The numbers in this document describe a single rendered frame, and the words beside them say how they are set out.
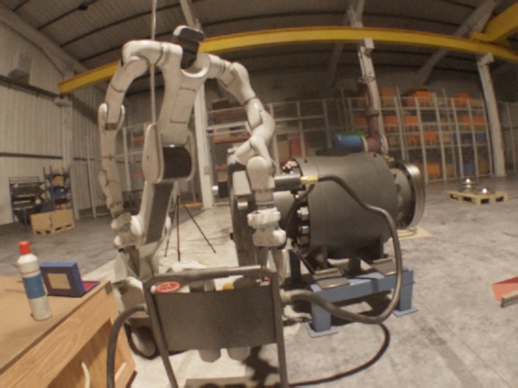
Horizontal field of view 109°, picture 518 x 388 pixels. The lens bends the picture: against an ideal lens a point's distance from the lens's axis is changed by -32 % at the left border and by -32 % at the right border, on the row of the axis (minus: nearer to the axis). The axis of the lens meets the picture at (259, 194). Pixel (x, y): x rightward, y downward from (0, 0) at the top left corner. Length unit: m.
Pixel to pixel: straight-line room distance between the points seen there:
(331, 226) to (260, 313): 0.70
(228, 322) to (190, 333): 0.13
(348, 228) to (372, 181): 0.28
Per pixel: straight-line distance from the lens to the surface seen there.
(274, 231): 0.83
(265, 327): 0.82
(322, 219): 1.33
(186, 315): 0.82
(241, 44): 9.63
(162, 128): 1.13
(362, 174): 1.45
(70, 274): 0.98
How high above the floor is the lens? 0.80
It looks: 3 degrees down
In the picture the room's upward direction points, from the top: 6 degrees counter-clockwise
